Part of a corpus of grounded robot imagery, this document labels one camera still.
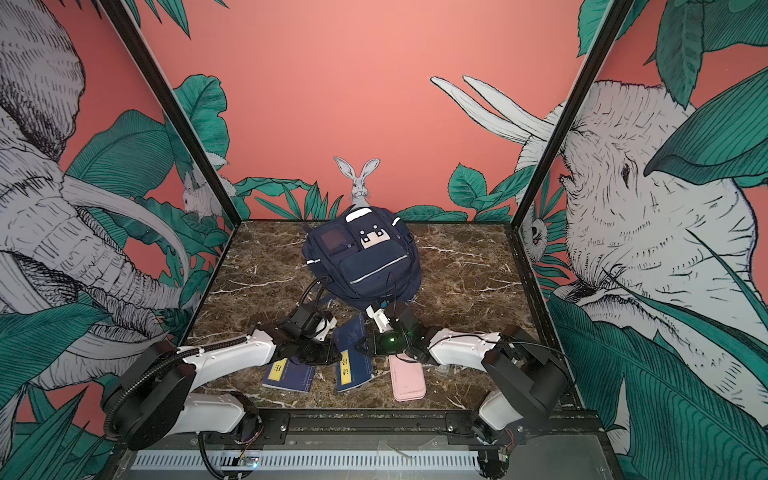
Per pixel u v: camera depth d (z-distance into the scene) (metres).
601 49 0.74
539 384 0.44
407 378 0.80
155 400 0.42
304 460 0.70
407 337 0.67
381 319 0.79
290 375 0.80
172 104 0.85
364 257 1.04
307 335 0.72
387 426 0.75
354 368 0.81
